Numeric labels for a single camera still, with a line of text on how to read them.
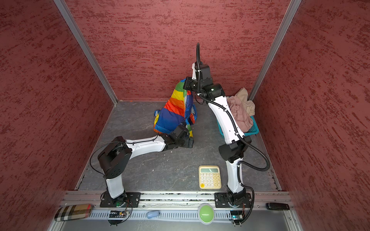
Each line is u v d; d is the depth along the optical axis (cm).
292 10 73
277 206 71
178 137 70
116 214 72
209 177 79
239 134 49
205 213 70
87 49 88
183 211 71
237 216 71
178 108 96
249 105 103
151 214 70
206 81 57
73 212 68
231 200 66
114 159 48
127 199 74
